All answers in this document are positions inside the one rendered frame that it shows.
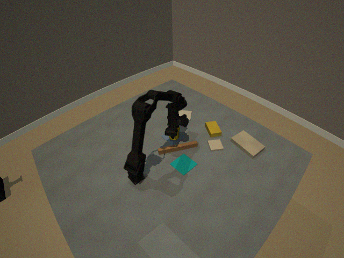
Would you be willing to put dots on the beige flat square tile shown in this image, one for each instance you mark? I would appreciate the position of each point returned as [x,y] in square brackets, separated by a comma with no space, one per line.
[215,145]

